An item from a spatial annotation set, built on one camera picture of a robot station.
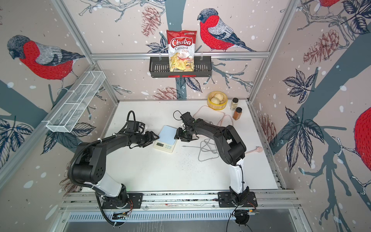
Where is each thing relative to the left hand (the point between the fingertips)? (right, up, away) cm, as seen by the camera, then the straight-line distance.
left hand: (158, 136), depth 93 cm
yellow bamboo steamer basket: (+48, +23, +21) cm, 57 cm away
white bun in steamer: (+45, +28, +24) cm, 58 cm away
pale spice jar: (+56, +22, +17) cm, 62 cm away
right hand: (+12, -2, +1) cm, 12 cm away
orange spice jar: (+56, +15, +11) cm, 59 cm away
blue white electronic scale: (+5, -5, +2) cm, 7 cm away
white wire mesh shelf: (-42, +13, -21) cm, 49 cm away
